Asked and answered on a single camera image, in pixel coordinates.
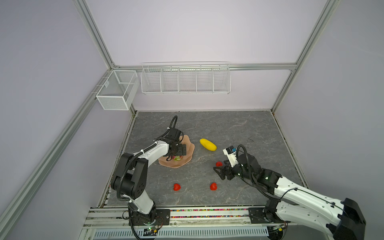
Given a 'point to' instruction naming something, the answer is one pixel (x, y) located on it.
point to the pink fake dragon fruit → (177, 158)
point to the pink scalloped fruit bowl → (190, 149)
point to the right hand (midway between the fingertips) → (219, 166)
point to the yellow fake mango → (208, 144)
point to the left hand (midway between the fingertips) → (178, 152)
